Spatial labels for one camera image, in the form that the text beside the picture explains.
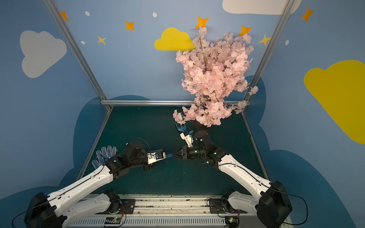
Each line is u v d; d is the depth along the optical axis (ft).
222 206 2.15
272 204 1.28
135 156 2.01
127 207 2.42
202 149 1.95
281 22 2.46
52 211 1.30
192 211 2.43
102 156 3.08
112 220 2.40
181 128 3.52
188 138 2.31
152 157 2.12
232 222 2.40
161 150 3.16
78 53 2.83
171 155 2.35
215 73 2.30
